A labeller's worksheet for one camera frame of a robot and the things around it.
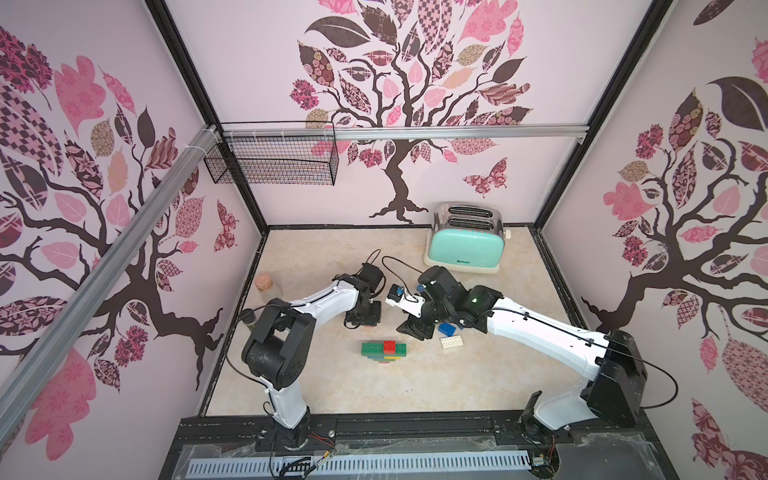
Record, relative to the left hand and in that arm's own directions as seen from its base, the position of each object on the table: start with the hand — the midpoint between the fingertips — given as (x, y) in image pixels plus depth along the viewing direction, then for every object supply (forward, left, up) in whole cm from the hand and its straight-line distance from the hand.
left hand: (371, 325), depth 91 cm
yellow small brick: (-11, -6, +2) cm, 13 cm away
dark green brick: (-10, -9, +5) cm, 14 cm away
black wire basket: (+45, +23, +32) cm, 60 cm away
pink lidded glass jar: (+10, +33, +7) cm, 35 cm away
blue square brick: (-2, -23, 0) cm, 24 cm away
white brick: (-5, -24, 0) cm, 25 cm away
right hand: (-4, -9, +15) cm, 18 cm away
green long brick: (-10, -1, +5) cm, 11 cm away
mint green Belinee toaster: (+25, -32, +13) cm, 42 cm away
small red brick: (-10, -6, +7) cm, 13 cm away
